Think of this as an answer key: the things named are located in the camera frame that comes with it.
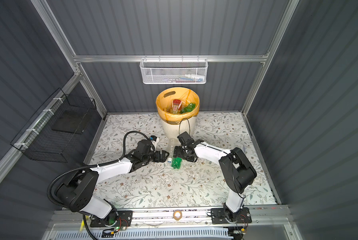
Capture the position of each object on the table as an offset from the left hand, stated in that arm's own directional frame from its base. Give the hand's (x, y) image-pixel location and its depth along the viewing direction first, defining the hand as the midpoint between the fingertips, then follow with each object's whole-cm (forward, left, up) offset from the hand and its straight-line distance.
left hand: (163, 153), depth 90 cm
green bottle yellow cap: (+22, -17, +16) cm, 32 cm away
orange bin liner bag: (+30, -2, +18) cm, 35 cm away
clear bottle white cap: (+11, -5, -6) cm, 14 cm away
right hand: (-1, -10, -3) cm, 11 cm away
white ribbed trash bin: (+12, -6, +7) cm, 14 cm away
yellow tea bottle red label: (+23, -9, +17) cm, 30 cm away
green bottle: (-6, -8, -2) cm, 10 cm away
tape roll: (-32, -5, -7) cm, 33 cm away
